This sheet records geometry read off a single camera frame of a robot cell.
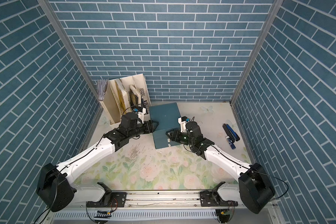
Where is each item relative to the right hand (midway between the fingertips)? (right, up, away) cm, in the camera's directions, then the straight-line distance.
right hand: (168, 134), depth 78 cm
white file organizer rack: (-38, +16, +10) cm, 43 cm away
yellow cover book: (-32, +21, +16) cm, 42 cm away
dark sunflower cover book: (-25, +24, +20) cm, 40 cm away
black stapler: (+43, -2, +21) cm, 47 cm away
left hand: (-5, +6, 0) cm, 8 cm away
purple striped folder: (-44, +30, +11) cm, 54 cm away
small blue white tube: (+43, -9, +16) cm, 47 cm away
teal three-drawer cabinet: (-1, +10, +5) cm, 11 cm away
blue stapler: (+46, -3, +21) cm, 51 cm away
